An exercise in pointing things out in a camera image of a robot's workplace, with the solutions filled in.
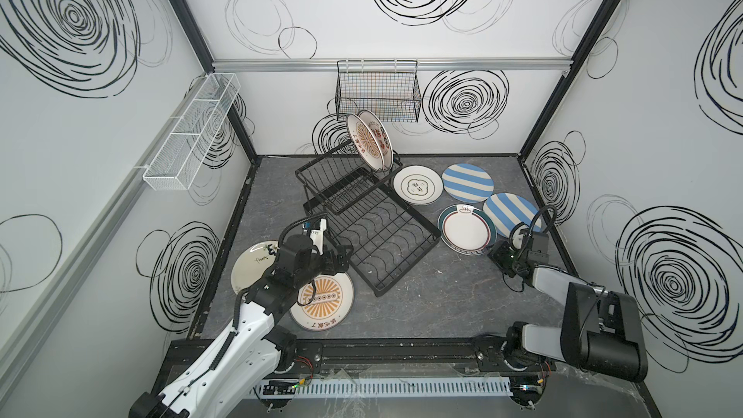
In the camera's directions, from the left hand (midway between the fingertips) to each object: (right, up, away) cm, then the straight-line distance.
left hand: (339, 248), depth 79 cm
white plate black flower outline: (+26, +17, +33) cm, 46 cm away
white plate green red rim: (+41, +2, +19) cm, 45 cm away
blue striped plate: (+46, +18, +34) cm, 60 cm away
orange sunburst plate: (-5, -17, +4) cm, 18 cm away
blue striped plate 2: (+56, +8, +24) cm, 62 cm away
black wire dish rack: (+5, +8, +23) cm, 25 cm away
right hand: (+46, -3, +12) cm, 48 cm away
